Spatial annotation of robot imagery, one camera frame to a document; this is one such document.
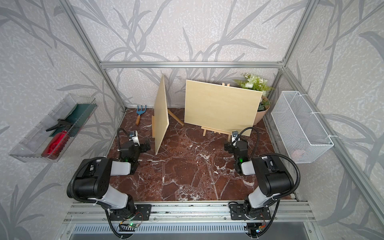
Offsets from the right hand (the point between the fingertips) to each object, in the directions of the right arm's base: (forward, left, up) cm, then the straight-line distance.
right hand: (234, 137), depth 95 cm
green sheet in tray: (-5, +81, +26) cm, 86 cm away
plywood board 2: (+11, +10, +16) cm, 22 cm away
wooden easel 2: (+7, +19, 0) cm, 20 cm away
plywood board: (+4, +45, +15) cm, 47 cm away
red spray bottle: (-21, +79, +30) cm, 87 cm away
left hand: (-1, +60, +1) cm, 60 cm away
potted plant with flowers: (+27, -9, +22) cm, 37 cm away
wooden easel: (+15, +56, 0) cm, 58 cm away
